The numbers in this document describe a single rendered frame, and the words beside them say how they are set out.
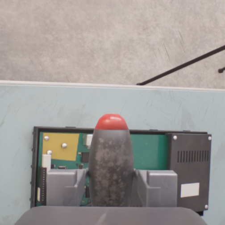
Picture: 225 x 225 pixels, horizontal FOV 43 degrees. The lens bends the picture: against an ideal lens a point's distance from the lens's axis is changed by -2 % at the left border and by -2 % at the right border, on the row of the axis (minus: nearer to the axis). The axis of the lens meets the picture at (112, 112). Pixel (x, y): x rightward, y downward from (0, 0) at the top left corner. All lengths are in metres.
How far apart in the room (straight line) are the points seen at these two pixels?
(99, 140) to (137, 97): 0.24
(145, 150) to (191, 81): 1.48
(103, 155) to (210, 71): 1.83
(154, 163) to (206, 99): 0.14
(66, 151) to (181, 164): 0.16
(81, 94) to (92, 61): 1.13
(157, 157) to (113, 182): 0.25
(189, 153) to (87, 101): 0.16
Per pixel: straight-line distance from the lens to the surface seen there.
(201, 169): 0.44
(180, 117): 0.44
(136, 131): 0.39
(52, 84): 0.35
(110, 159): 0.16
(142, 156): 0.39
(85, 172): 0.16
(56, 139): 0.34
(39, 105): 0.34
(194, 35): 1.93
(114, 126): 0.16
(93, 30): 1.52
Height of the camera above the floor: 1.33
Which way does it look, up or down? 62 degrees down
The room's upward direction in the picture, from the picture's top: 90 degrees clockwise
